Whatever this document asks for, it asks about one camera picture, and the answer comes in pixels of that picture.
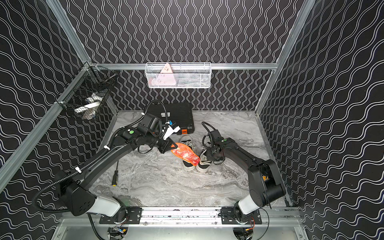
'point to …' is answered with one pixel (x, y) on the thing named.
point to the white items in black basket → (89, 110)
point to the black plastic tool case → (181, 114)
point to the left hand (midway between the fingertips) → (176, 143)
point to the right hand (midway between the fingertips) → (212, 156)
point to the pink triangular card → (165, 77)
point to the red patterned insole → (186, 153)
